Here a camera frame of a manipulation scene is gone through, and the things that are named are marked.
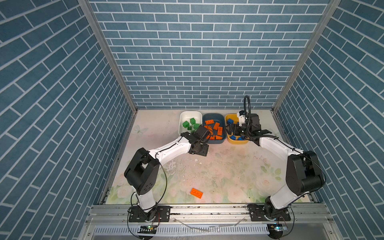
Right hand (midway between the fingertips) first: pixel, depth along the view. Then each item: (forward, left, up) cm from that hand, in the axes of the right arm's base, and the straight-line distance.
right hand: (230, 125), depth 92 cm
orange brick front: (-37, +18, -15) cm, 44 cm away
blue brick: (+15, -3, -12) cm, 19 cm away
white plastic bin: (+18, +31, -12) cm, 38 cm away
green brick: (+7, +28, -13) cm, 31 cm away
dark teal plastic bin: (+16, +7, -10) cm, 20 cm away
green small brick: (+9, +31, -11) cm, 34 cm away
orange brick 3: (+6, +5, -14) cm, 16 cm away
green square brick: (+12, +26, -12) cm, 31 cm away
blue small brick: (-1, -3, -11) cm, 12 cm away
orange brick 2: (+11, +8, -14) cm, 19 cm away
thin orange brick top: (-1, +7, -13) cm, 15 cm away
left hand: (-15, +16, -7) cm, 23 cm away
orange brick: (+13, +13, -13) cm, 23 cm away
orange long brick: (+7, +13, -13) cm, 20 cm away
